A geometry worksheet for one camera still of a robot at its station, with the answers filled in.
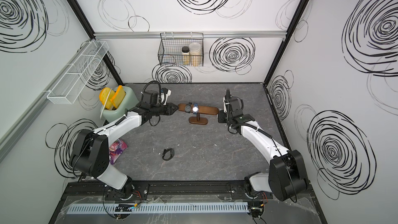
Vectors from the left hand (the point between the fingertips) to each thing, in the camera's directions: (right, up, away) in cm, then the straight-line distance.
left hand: (177, 107), depth 88 cm
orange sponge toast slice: (-32, +7, -3) cm, 33 cm away
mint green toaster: (-36, -5, -1) cm, 36 cm away
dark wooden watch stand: (+12, -9, +11) cm, 18 cm away
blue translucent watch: (+11, -1, -1) cm, 11 cm away
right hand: (+26, -4, -2) cm, 26 cm away
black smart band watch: (-2, -25, -5) cm, 26 cm away
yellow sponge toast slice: (-40, +7, -3) cm, 41 cm away
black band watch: (+6, 0, 0) cm, 6 cm away
